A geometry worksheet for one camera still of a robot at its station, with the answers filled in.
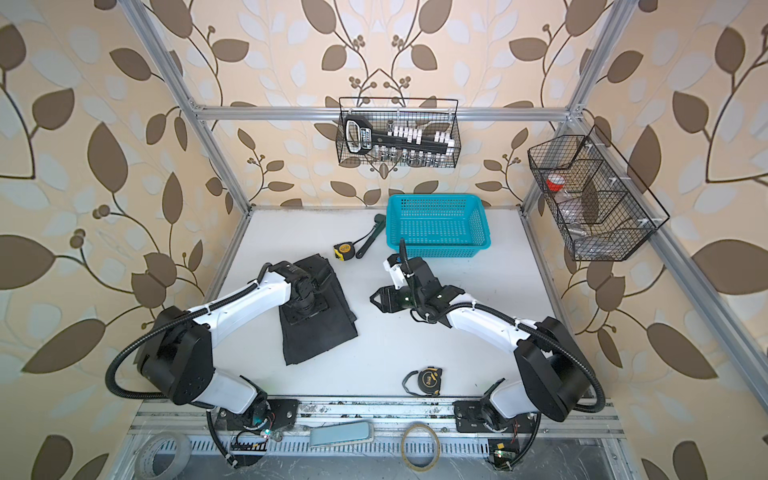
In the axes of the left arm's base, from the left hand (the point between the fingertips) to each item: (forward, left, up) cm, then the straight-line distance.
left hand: (319, 312), depth 85 cm
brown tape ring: (-31, -32, -2) cm, 45 cm away
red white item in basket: (+28, -65, +27) cm, 75 cm away
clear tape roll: (-34, +26, -5) cm, 43 cm away
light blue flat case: (-29, -9, -4) cm, 30 cm away
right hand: (+2, -17, +5) cm, 18 cm away
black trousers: (-7, +4, -3) cm, 8 cm away
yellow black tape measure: (+26, -3, -4) cm, 26 cm away
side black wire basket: (+26, -73, +25) cm, 82 cm away
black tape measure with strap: (-16, -31, -4) cm, 36 cm away
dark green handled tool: (+40, -15, -6) cm, 43 cm away
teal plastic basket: (+41, -37, -7) cm, 56 cm away
